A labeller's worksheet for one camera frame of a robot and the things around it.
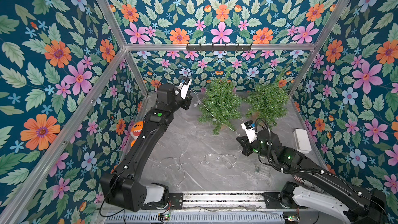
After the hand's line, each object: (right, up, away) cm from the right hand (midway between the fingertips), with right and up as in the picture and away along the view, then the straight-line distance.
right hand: (239, 136), depth 74 cm
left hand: (-24, +22, 0) cm, 33 cm away
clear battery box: (+14, -21, +9) cm, 26 cm away
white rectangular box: (+40, -6, +15) cm, 43 cm away
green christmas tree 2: (+18, +18, +8) cm, 26 cm away
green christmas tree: (-9, +15, +1) cm, 18 cm away
